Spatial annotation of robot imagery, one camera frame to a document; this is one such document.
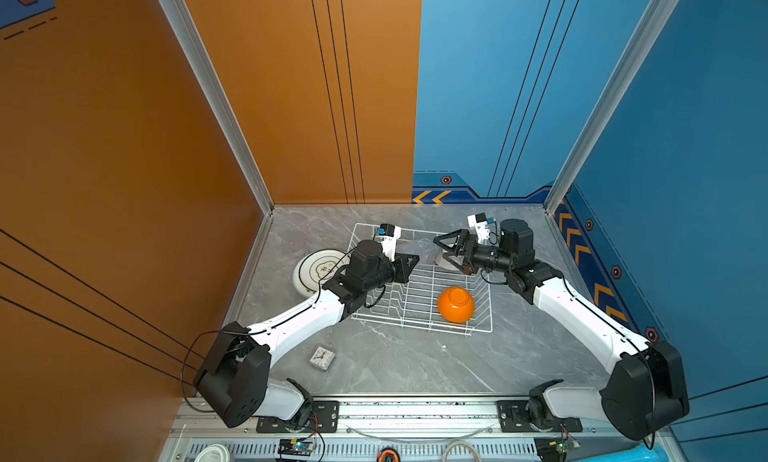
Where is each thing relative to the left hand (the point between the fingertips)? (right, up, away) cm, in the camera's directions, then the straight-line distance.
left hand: (419, 255), depth 78 cm
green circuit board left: (-30, -45, -8) cm, 55 cm away
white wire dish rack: (+7, -13, +15) cm, 22 cm away
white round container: (-46, -41, -15) cm, 63 cm away
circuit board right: (+34, -44, -9) cm, 56 cm away
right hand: (+4, +2, -3) cm, 6 cm away
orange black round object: (-8, -44, -12) cm, 46 cm away
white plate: (-33, -6, +21) cm, 40 cm away
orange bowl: (+11, -15, +8) cm, 21 cm away
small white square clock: (-26, -28, +3) cm, 39 cm away
